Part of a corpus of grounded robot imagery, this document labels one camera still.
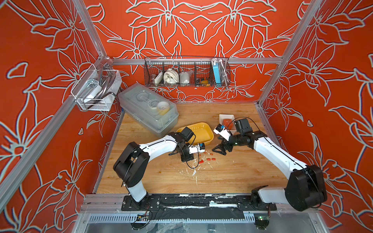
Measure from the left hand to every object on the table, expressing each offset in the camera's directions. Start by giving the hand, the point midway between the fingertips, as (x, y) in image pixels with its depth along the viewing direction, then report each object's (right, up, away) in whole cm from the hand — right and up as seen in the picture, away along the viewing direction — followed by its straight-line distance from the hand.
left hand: (192, 155), depth 86 cm
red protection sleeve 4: (+13, 0, +5) cm, 14 cm away
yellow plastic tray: (+8, +13, +14) cm, 21 cm away
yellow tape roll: (-19, +30, +9) cm, 37 cm away
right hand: (+13, +9, -5) cm, 17 cm away
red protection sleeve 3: (+14, -3, +2) cm, 14 cm away
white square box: (+29, +24, +17) cm, 41 cm away
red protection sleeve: (+6, -4, +1) cm, 8 cm away
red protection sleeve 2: (+10, -3, +2) cm, 11 cm away
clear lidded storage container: (-29, +29, +10) cm, 42 cm away
